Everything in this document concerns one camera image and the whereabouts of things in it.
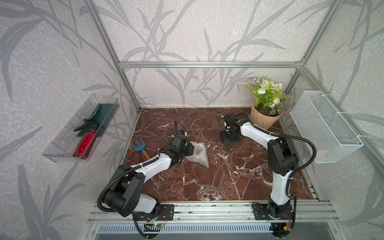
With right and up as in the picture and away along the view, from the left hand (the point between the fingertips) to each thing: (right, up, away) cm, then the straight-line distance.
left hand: (193, 147), depth 90 cm
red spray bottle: (-41, +8, -30) cm, 52 cm away
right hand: (+21, +5, +7) cm, 22 cm away
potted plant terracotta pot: (+50, +25, +12) cm, 57 cm away
